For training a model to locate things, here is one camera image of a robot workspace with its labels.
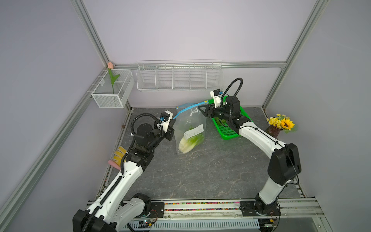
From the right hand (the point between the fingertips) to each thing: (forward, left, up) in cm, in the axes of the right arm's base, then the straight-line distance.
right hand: (200, 105), depth 80 cm
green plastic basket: (-13, -10, -1) cm, 17 cm away
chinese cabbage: (-13, +8, -22) cm, 27 cm away
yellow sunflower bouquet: (-8, -45, -5) cm, 46 cm away
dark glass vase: (-8, -45, -14) cm, 48 cm away
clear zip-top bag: (-9, +6, -6) cm, 12 cm away
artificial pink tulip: (+23, +55, +3) cm, 60 cm away
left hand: (-12, +13, +3) cm, 18 cm away
